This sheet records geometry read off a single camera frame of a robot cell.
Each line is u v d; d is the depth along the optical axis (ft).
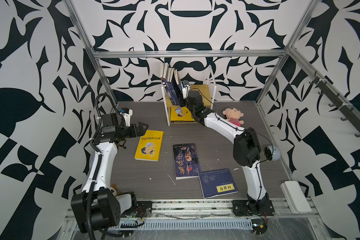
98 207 1.29
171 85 2.60
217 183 2.68
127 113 2.34
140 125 2.33
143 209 2.45
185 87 2.48
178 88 2.59
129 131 2.29
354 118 1.81
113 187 2.65
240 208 2.44
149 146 3.10
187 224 2.34
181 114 3.44
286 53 2.95
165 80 2.53
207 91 2.66
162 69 2.65
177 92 2.70
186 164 2.86
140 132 2.32
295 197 2.44
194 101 2.26
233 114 3.42
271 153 2.77
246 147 1.79
